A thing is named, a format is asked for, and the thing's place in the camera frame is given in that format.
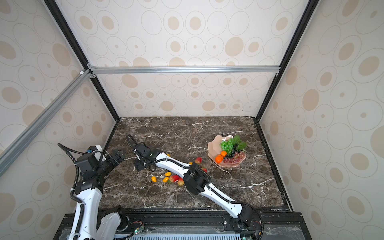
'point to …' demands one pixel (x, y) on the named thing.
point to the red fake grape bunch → (236, 157)
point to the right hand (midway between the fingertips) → (138, 164)
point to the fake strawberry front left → (173, 178)
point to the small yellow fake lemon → (165, 179)
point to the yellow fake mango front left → (154, 179)
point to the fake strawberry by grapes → (198, 160)
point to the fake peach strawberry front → (180, 181)
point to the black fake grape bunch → (234, 150)
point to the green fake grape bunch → (227, 145)
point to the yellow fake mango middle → (168, 174)
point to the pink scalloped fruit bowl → (214, 149)
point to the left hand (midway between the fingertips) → (123, 151)
